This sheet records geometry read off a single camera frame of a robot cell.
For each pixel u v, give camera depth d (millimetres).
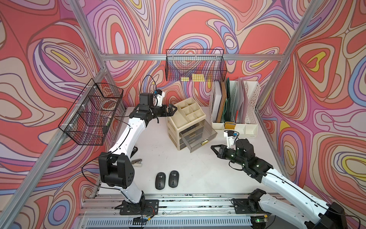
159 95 734
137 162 892
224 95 907
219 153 659
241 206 734
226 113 931
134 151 934
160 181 803
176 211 733
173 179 816
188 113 824
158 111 711
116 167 448
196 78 822
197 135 916
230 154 642
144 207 723
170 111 734
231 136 690
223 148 653
